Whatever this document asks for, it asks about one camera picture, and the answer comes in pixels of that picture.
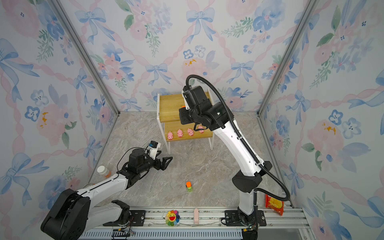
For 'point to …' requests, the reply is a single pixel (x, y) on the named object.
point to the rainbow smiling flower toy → (172, 218)
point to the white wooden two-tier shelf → (168, 114)
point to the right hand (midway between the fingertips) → (183, 112)
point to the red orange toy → (277, 205)
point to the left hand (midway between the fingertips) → (166, 153)
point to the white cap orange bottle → (104, 171)
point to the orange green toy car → (189, 186)
